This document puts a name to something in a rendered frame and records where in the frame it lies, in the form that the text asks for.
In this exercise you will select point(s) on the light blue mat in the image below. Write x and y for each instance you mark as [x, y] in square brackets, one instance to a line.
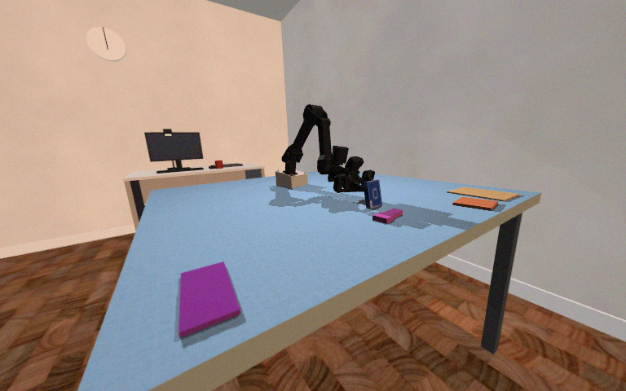
[286, 250]

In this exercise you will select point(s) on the pink stepped block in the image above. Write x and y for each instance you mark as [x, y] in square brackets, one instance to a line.
[387, 216]

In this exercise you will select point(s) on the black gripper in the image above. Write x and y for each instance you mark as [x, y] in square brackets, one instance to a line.
[352, 183]

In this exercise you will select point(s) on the purple flat slab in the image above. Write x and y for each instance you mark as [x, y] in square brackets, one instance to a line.
[206, 298]

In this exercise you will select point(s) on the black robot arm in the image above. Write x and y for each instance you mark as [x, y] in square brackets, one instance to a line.
[328, 162]

